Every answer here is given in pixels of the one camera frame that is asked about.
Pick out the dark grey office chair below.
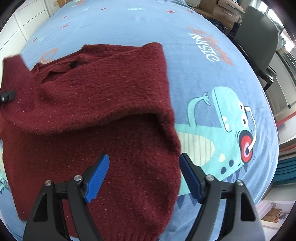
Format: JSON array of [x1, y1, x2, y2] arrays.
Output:
[[227, 6, 280, 91]]

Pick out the wooden drawer cabinet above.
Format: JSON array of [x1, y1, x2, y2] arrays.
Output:
[[186, 0, 244, 35]]

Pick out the teal storage boxes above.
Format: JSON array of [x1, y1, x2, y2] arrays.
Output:
[[273, 157, 296, 185]]

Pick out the dark red knitted sweater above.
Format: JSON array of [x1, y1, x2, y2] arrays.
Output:
[[1, 43, 181, 240]]

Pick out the blue cartoon dinosaur bedsheet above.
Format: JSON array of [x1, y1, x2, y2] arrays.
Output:
[[1, 1, 278, 240]]

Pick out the white wardrobe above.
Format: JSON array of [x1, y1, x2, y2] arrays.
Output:
[[1, 0, 60, 58]]

